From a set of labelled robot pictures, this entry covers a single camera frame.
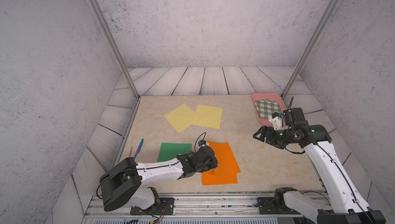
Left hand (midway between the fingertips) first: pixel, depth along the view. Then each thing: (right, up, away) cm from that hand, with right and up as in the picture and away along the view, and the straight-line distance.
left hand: (222, 164), depth 79 cm
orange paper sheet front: (-6, -9, +4) cm, 11 cm away
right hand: (+17, +15, -8) cm, 24 cm away
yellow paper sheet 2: (-6, +23, +32) cm, 39 cm away
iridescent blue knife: (-48, +4, +15) cm, 50 cm away
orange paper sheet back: (+4, -3, +9) cm, 11 cm away
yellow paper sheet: (-25, +22, +30) cm, 45 cm away
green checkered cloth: (+36, +28, +33) cm, 56 cm away
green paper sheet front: (-29, +3, +15) cm, 33 cm away
